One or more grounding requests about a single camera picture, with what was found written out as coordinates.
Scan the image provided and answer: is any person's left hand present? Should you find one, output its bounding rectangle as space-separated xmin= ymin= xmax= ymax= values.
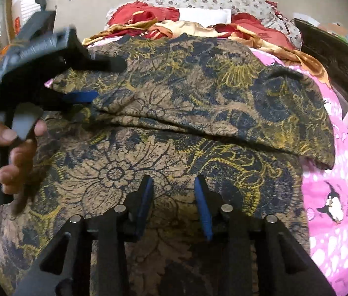
xmin=0 ymin=119 xmax=48 ymax=213

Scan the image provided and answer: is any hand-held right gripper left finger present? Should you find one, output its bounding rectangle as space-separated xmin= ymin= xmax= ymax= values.
xmin=12 ymin=175 xmax=154 ymax=296

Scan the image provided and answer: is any floral cushion with red frill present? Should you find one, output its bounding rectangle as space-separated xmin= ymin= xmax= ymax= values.
xmin=260 ymin=0 xmax=302 ymax=50

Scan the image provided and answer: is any pink penguin print blanket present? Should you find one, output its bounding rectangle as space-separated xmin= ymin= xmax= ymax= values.
xmin=248 ymin=46 xmax=348 ymax=296

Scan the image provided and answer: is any dark wooden cabinet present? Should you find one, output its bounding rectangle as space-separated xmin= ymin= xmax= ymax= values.
xmin=294 ymin=18 xmax=348 ymax=99

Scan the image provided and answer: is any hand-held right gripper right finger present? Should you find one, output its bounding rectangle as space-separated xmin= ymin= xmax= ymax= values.
xmin=194 ymin=175 xmax=336 ymax=296

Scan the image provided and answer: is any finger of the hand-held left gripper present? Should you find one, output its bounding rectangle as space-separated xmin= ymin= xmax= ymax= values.
xmin=81 ymin=54 xmax=128 ymax=72
xmin=46 ymin=90 xmax=100 ymax=113

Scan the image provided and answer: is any white pillow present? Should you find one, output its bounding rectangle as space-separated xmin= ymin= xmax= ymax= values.
xmin=177 ymin=8 xmax=233 ymax=27

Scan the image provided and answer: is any gold red satin quilt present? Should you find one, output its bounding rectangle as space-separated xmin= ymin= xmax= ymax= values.
xmin=81 ymin=11 xmax=332 ymax=88

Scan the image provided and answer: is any brown navy floral shirt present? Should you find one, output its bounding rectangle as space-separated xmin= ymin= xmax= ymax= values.
xmin=0 ymin=34 xmax=336 ymax=296

